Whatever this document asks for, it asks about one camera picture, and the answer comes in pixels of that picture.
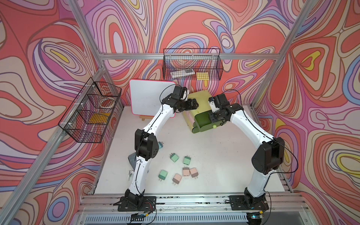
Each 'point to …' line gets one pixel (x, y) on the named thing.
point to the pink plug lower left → (176, 178)
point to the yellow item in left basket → (99, 117)
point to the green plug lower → (162, 175)
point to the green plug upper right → (186, 160)
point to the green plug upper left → (174, 157)
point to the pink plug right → (193, 172)
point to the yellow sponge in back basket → (202, 76)
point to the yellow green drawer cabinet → (202, 97)
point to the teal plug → (160, 145)
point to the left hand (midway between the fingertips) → (195, 105)
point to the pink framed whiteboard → (146, 96)
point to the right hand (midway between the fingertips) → (214, 119)
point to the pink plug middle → (186, 171)
